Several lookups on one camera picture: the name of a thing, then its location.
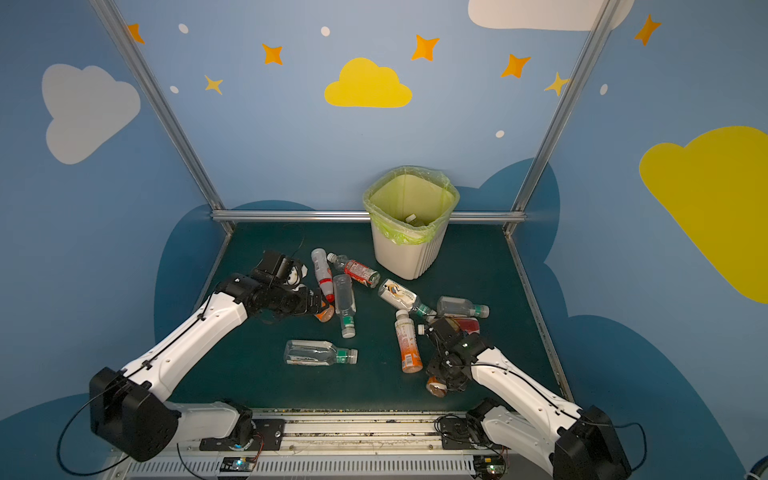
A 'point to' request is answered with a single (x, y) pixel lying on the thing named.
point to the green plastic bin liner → (409, 203)
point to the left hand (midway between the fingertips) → (318, 305)
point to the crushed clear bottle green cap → (317, 353)
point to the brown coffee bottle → (436, 387)
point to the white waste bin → (409, 261)
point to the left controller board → (238, 464)
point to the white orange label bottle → (326, 315)
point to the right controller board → (490, 466)
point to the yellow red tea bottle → (466, 325)
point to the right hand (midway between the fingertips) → (438, 370)
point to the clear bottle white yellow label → (461, 306)
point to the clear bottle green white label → (410, 217)
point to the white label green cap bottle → (405, 298)
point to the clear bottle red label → (355, 270)
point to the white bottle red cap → (324, 275)
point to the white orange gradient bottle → (410, 352)
